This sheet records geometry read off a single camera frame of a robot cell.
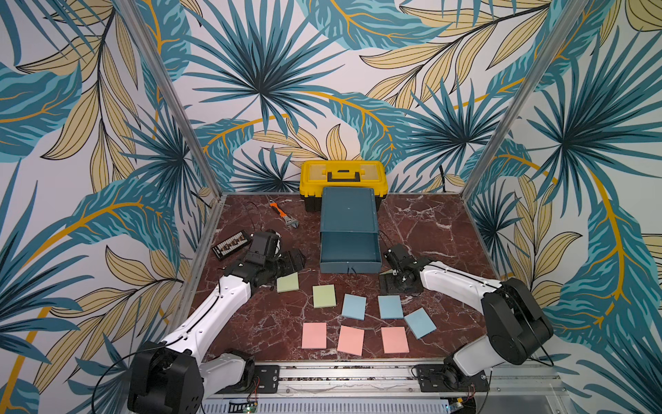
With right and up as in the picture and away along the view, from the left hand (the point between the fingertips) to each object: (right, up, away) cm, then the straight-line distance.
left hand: (294, 266), depth 82 cm
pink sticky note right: (+32, -23, -2) cm, 39 cm away
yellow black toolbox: (+5, +33, +22) cm, 40 cm away
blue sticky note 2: (+32, -14, +4) cm, 35 cm away
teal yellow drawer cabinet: (+18, +9, +4) cm, 20 cm away
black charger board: (-28, +5, +18) cm, 33 cm away
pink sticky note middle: (+18, -23, -2) cm, 29 cm away
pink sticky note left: (+7, -22, -1) cm, 23 cm away
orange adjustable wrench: (-4, +14, +25) cm, 29 cm away
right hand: (+34, -8, +9) cm, 36 cm away
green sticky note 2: (+9, -12, +8) cm, 17 cm away
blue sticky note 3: (+41, -19, +2) cm, 45 cm away
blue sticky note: (+19, -15, +6) cm, 25 cm away
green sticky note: (-4, -8, +10) cm, 14 cm away
